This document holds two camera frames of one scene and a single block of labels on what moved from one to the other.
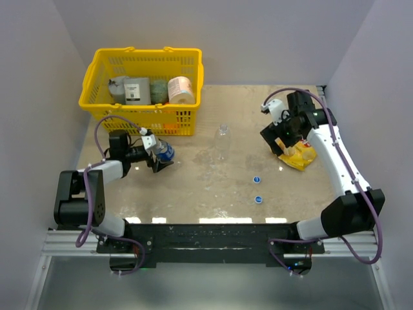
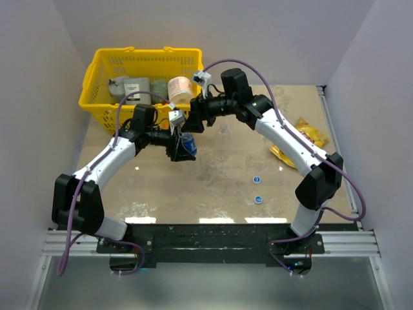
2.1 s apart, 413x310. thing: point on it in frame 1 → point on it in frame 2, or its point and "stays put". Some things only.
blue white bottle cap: x=258 y=199 stays put
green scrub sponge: x=159 y=92 stays put
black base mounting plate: x=212 y=243 stays put
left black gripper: x=157 y=166 → x=180 y=154
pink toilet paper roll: x=181 y=90 stays put
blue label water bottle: x=167 y=152 → x=189 y=143
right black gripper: x=272 y=132 → x=200 y=109
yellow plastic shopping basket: x=156 y=64 stays put
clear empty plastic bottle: x=222 y=142 stays put
